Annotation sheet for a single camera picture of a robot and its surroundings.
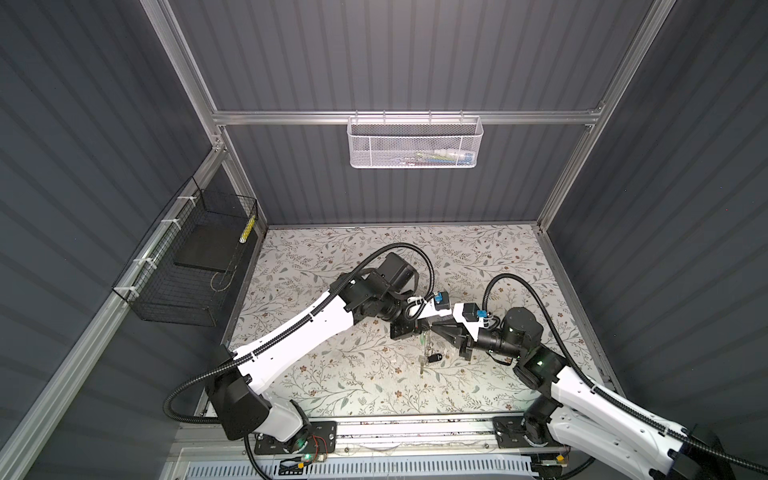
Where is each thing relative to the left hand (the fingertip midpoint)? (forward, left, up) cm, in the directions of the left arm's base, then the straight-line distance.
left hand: (427, 322), depth 70 cm
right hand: (-1, -3, 0) cm, 3 cm away
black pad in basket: (+20, +53, +8) cm, 58 cm away
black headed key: (-1, -1, -20) cm, 20 cm away
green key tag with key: (-3, +1, -2) cm, 4 cm away
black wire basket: (+14, +58, +6) cm, 60 cm away
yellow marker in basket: (+29, +47, +6) cm, 55 cm away
